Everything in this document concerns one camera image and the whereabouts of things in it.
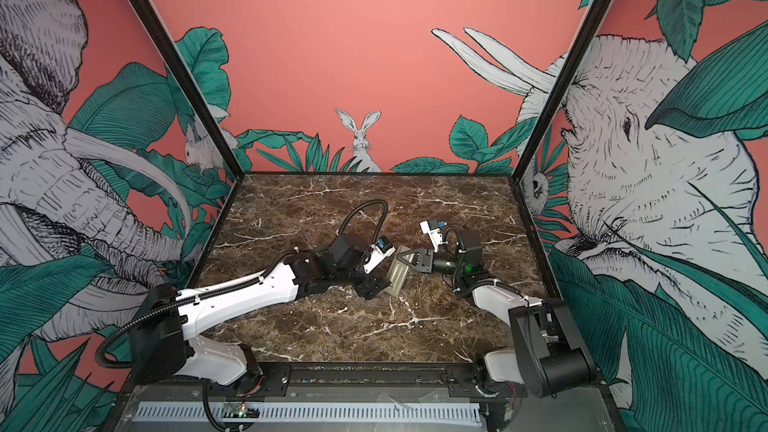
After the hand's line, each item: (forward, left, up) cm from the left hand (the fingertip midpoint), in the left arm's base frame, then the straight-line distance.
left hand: (383, 270), depth 77 cm
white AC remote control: (-1, -4, 0) cm, 4 cm away
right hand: (+2, -4, +2) cm, 5 cm away
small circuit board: (-28, +35, -15) cm, 47 cm away
